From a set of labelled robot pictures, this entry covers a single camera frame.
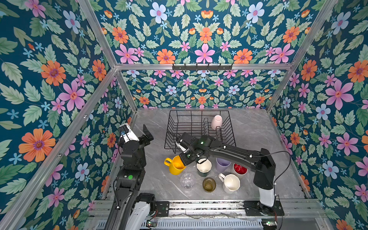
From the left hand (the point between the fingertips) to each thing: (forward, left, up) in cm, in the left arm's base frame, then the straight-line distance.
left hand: (137, 125), depth 65 cm
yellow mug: (-10, -16, -28) cm, 33 cm away
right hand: (-8, -19, -22) cm, 30 cm away
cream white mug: (-20, -46, -31) cm, 59 cm away
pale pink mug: (+18, -43, -23) cm, 52 cm away
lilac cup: (-13, -41, -23) cm, 49 cm away
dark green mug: (-9, -32, -33) cm, 47 cm away
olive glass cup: (-20, -34, -34) cm, 52 cm away
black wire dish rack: (+27, -31, -35) cm, 54 cm away
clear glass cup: (-16, -21, -35) cm, 44 cm away
